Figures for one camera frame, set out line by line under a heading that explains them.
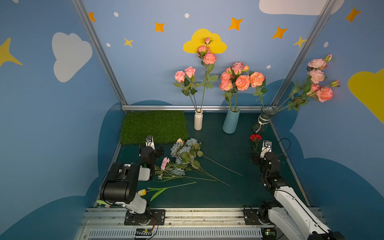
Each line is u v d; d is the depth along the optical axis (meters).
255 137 1.02
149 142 0.80
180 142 1.05
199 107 0.99
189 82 0.84
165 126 1.12
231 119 0.99
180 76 0.77
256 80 0.72
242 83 0.72
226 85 0.84
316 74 0.71
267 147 0.70
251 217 0.75
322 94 0.69
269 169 0.62
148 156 0.71
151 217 0.73
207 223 0.73
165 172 0.87
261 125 1.01
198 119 1.02
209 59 0.79
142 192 0.80
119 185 0.45
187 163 0.86
